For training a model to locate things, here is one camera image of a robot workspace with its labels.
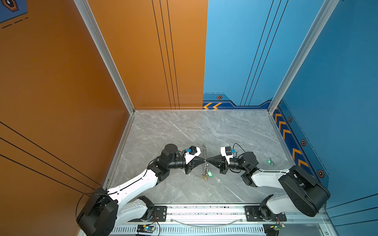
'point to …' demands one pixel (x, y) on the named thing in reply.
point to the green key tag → (269, 162)
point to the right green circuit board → (272, 229)
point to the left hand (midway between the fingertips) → (202, 159)
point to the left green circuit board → (145, 228)
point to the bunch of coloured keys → (206, 174)
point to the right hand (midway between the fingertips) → (207, 161)
